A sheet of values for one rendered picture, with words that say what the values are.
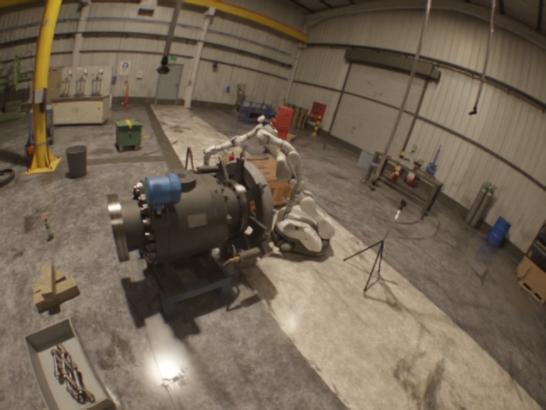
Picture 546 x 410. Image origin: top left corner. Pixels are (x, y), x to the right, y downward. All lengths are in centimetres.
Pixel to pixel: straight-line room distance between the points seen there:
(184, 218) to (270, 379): 120
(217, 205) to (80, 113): 640
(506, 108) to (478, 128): 143
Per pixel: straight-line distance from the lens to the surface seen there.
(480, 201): 861
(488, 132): 933
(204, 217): 144
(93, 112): 729
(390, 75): 1082
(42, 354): 196
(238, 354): 170
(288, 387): 169
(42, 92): 429
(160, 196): 119
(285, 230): 233
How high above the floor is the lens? 155
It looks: 28 degrees down
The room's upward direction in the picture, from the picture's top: 16 degrees clockwise
